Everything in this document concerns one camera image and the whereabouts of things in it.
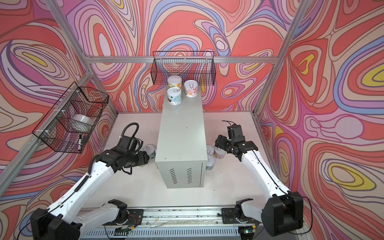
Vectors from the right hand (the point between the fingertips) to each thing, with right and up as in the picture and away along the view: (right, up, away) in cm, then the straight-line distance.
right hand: (222, 146), depth 83 cm
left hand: (-42, -6, -3) cm, 43 cm away
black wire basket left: (-80, +9, -16) cm, 82 cm away
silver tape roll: (-70, +13, -13) cm, 72 cm away
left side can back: (-43, -4, +9) cm, 44 cm away
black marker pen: (-72, +2, -11) cm, 73 cm away
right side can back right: (0, -6, +8) cm, 9 cm away
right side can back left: (-10, +2, -24) cm, 26 cm away
